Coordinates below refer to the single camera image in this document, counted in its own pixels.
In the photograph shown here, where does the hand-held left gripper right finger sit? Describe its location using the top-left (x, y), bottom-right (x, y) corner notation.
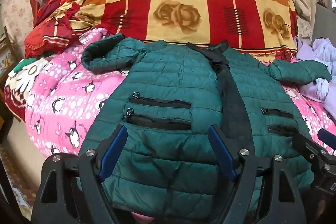
top-left (207, 124), bottom-right (307, 224)

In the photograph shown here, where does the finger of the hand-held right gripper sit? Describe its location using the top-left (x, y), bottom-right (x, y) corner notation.
top-left (292, 132), bottom-right (329, 162)
top-left (318, 129), bottom-right (336, 156)

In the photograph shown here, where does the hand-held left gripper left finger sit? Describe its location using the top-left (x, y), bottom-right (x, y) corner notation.
top-left (31, 124), bottom-right (129, 224)

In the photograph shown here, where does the green puffer jacket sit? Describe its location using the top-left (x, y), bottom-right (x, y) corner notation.
top-left (78, 33), bottom-right (333, 222)

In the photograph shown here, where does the pink penguin quilt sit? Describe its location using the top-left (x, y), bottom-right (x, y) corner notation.
top-left (24, 27), bottom-right (336, 161)

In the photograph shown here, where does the lavender garment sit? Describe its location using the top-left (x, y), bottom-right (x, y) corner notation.
top-left (293, 36), bottom-right (336, 119)

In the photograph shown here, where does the dark red patterned cloth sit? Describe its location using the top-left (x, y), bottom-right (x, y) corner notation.
top-left (3, 80), bottom-right (30, 121)

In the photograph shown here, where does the floral fabric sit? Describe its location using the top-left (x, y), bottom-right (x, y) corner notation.
top-left (296, 10), bottom-right (316, 39)

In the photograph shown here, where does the white and green glove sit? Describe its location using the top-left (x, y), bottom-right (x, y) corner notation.
top-left (7, 57), bottom-right (48, 94)

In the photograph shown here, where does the red yellow rose checked blanket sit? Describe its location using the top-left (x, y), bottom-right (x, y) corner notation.
top-left (24, 0), bottom-right (298, 63)

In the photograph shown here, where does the black cable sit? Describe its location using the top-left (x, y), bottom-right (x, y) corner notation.
top-left (278, 23), bottom-right (292, 39)

